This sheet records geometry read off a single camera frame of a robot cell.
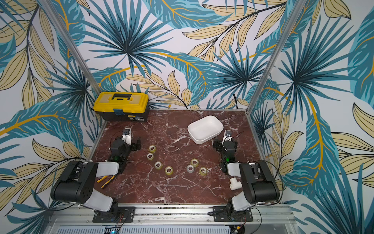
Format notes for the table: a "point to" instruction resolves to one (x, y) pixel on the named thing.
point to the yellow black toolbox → (122, 106)
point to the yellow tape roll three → (158, 165)
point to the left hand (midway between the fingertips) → (132, 137)
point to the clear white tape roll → (190, 168)
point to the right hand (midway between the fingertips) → (225, 137)
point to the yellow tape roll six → (203, 171)
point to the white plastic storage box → (202, 130)
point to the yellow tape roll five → (194, 162)
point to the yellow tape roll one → (152, 148)
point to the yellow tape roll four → (169, 170)
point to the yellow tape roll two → (150, 156)
